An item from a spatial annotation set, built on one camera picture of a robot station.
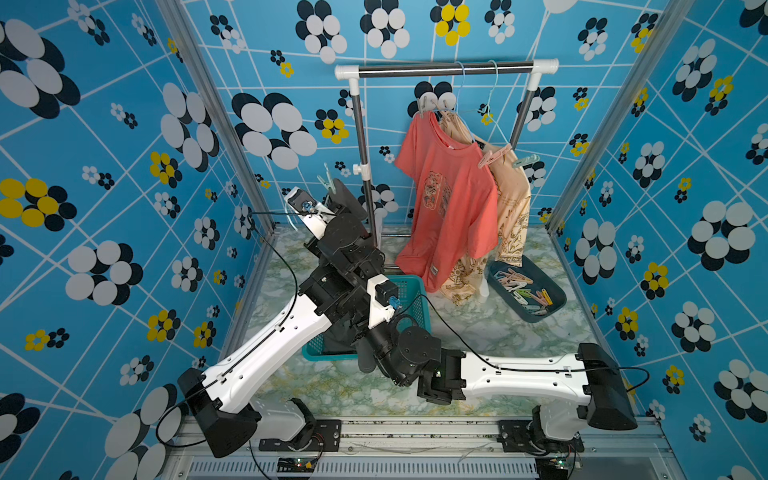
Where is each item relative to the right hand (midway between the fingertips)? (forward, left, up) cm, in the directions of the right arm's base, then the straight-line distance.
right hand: (354, 289), depth 58 cm
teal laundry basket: (+19, -13, -33) cm, 41 cm away
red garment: (+27, -23, -5) cm, 36 cm away
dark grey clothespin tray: (+27, -57, -34) cm, 71 cm away
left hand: (+12, +8, +10) cm, 18 cm away
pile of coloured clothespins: (+19, -54, -37) cm, 68 cm away
